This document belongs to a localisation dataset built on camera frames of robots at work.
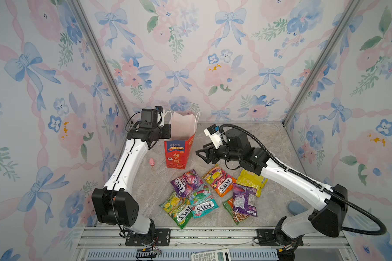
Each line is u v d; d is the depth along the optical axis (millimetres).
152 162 972
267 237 732
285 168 476
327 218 393
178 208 797
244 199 818
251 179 883
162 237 741
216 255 689
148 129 595
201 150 651
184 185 858
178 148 800
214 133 608
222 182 884
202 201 815
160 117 663
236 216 796
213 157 622
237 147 544
